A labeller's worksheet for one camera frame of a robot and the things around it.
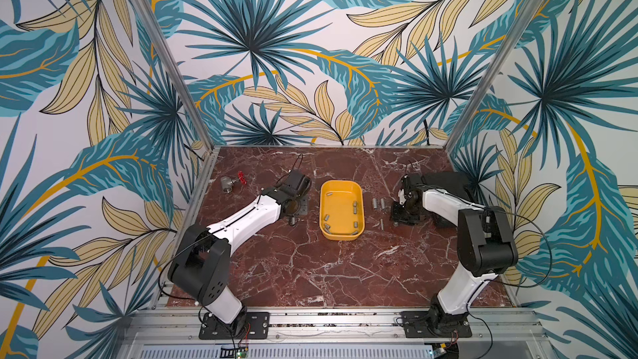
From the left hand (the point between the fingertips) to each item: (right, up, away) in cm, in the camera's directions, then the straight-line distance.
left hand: (298, 208), depth 88 cm
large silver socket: (+33, +1, +12) cm, 35 cm away
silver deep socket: (+30, +1, +12) cm, 32 cm away
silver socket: (+31, -7, +7) cm, 33 cm away
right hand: (+37, -5, +8) cm, 38 cm away
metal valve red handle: (-31, +9, +15) cm, 36 cm away
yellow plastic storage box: (+16, -2, +10) cm, 19 cm away
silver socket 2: (-3, -5, +7) cm, 9 cm away
